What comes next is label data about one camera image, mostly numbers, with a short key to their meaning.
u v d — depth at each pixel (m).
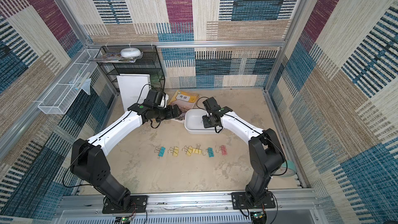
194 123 1.02
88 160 0.44
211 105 0.71
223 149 0.89
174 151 0.89
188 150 0.89
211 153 0.89
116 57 0.89
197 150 0.89
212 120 0.66
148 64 1.08
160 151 0.89
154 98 0.66
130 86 0.90
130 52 0.87
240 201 0.73
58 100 0.70
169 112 0.76
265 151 0.47
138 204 0.73
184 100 1.13
